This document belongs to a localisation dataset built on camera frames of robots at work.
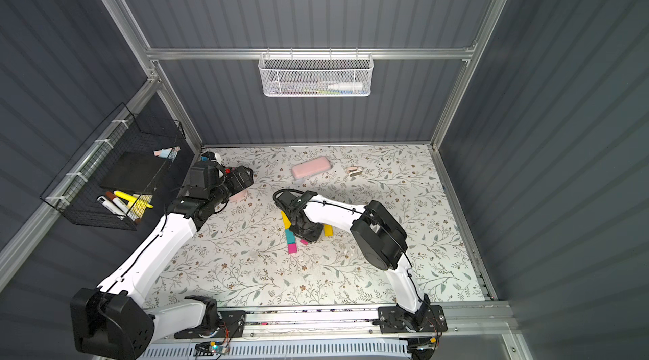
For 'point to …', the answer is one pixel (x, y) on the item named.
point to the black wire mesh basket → (122, 177)
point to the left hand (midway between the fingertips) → (244, 176)
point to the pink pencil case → (310, 167)
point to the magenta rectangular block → (304, 242)
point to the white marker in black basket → (112, 207)
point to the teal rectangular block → (291, 238)
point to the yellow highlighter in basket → (132, 199)
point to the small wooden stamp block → (355, 171)
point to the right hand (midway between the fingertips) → (299, 241)
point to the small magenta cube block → (292, 248)
